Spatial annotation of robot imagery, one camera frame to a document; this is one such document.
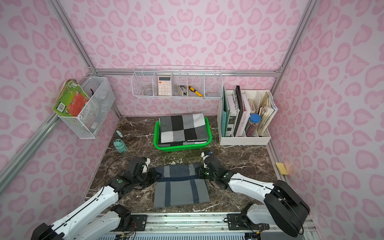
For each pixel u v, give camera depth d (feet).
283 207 1.36
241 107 2.70
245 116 2.74
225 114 2.66
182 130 3.21
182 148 3.07
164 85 3.12
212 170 2.14
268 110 2.89
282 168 3.13
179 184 2.67
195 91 3.20
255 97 3.32
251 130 3.20
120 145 3.12
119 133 2.77
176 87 3.28
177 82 3.41
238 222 2.41
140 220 2.42
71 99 2.36
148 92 3.12
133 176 2.03
